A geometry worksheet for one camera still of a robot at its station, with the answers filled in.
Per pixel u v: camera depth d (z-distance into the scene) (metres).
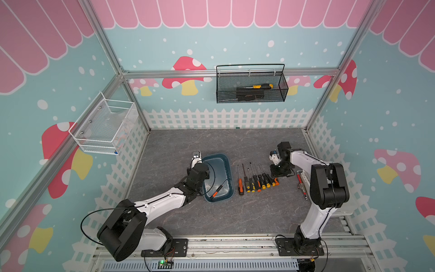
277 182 0.93
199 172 0.64
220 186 0.91
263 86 0.91
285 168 0.83
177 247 0.74
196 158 0.74
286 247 0.74
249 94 0.87
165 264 0.73
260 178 0.95
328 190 0.53
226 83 0.94
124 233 0.42
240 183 0.94
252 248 0.76
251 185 0.92
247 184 0.92
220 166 0.93
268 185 0.92
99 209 0.41
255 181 0.94
